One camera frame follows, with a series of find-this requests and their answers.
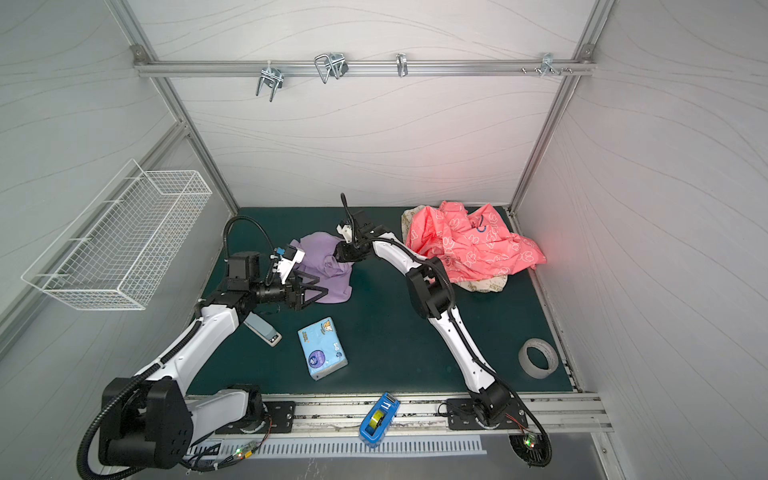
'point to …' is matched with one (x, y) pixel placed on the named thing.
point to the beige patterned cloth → (484, 284)
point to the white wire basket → (118, 252)
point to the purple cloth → (319, 260)
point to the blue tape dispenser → (378, 422)
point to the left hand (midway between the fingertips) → (325, 282)
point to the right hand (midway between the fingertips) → (340, 251)
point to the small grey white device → (263, 329)
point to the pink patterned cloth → (468, 246)
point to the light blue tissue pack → (323, 348)
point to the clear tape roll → (548, 352)
